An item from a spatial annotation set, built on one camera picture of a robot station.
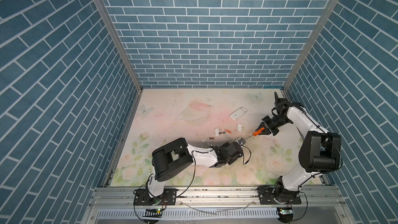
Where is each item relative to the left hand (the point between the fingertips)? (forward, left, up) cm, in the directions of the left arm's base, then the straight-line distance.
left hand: (232, 152), depth 89 cm
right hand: (+9, -12, +13) cm, 19 cm away
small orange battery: (+14, +1, +1) cm, 14 cm away
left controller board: (-28, +41, -3) cm, 49 cm away
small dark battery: (+9, +11, +1) cm, 14 cm away
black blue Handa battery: (+12, +5, +1) cm, 13 cm away
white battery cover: (+13, +8, +1) cm, 15 cm away
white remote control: (+27, -7, +2) cm, 28 cm away
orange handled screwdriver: (+6, -12, +12) cm, 18 cm away
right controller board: (-30, -22, -4) cm, 37 cm away
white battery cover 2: (+16, -7, +1) cm, 17 cm away
